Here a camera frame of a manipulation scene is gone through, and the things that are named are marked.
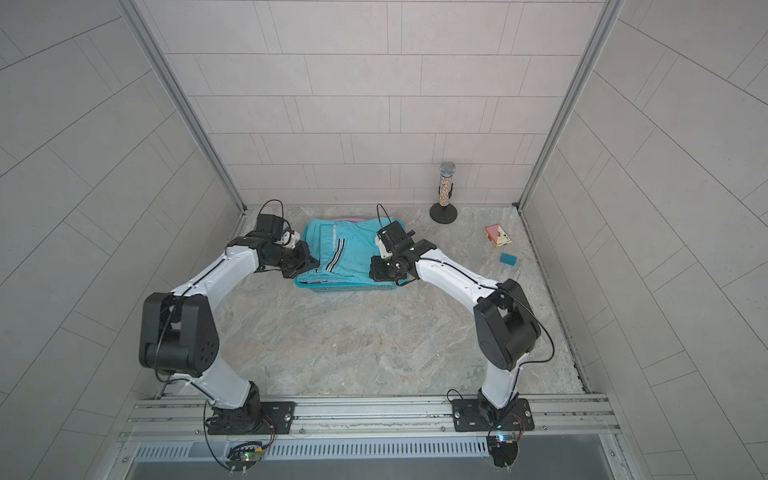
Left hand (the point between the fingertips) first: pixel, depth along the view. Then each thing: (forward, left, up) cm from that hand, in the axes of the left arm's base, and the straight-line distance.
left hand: (325, 257), depth 89 cm
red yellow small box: (+16, -57, -7) cm, 60 cm away
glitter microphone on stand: (+28, -40, -9) cm, 49 cm away
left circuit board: (-47, +12, -10) cm, 49 cm away
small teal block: (+7, -60, -10) cm, 61 cm away
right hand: (-5, -15, -1) cm, 16 cm away
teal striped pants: (+3, -5, 0) cm, 6 cm away
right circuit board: (-45, -47, -12) cm, 66 cm away
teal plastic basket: (-7, -5, -6) cm, 10 cm away
